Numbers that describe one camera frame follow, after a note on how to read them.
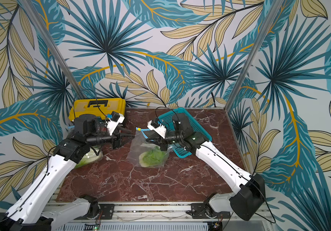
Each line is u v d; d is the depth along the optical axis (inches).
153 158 30.1
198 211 29.9
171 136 23.7
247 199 15.0
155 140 24.4
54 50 32.8
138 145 31.5
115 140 22.0
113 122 21.7
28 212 14.5
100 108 38.4
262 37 31.0
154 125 22.4
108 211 28.8
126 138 23.3
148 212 29.5
